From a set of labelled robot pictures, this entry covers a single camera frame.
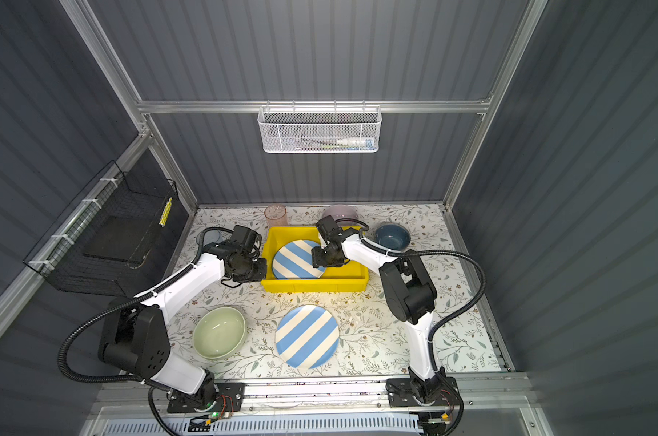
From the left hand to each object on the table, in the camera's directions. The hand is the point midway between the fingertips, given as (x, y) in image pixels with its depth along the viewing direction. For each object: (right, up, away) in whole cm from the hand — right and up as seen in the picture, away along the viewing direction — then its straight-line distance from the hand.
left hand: (263, 273), depth 88 cm
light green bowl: (-12, -18, -5) cm, 22 cm away
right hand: (+19, +2, +8) cm, 20 cm away
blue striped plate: (+15, -19, -4) cm, 25 cm away
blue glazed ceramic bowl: (+46, +13, +17) cm, 51 cm away
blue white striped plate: (+9, +3, +10) cm, 14 cm away
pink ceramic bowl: (+25, +22, +24) cm, 41 cm away
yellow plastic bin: (+30, -3, +8) cm, 31 cm away
